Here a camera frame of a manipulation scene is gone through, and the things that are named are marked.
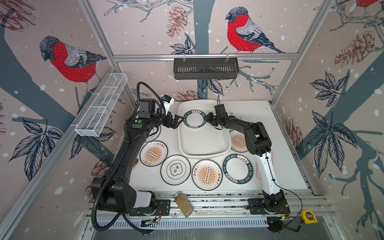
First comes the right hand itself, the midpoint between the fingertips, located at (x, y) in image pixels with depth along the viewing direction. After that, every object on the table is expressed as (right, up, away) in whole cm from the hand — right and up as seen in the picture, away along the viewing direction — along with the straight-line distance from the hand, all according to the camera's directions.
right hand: (204, 119), depth 108 cm
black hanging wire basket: (-1, +37, -4) cm, 37 cm away
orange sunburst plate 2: (-33, -21, -15) cm, 43 cm away
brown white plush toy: (-43, -25, -19) cm, 53 cm away
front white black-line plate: (-18, -29, -22) cm, 41 cm away
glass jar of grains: (-12, -40, -37) cm, 56 cm away
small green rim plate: (-7, 0, +3) cm, 8 cm away
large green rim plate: (+19, -28, -22) cm, 40 cm away
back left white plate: (-25, -5, -44) cm, 50 cm away
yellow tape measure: (+47, -45, -39) cm, 76 cm away
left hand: (-17, +3, -33) cm, 37 cm away
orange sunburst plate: (0, -31, -24) cm, 39 cm away
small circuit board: (-30, -50, -36) cm, 69 cm away
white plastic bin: (+2, -15, -10) cm, 18 cm away
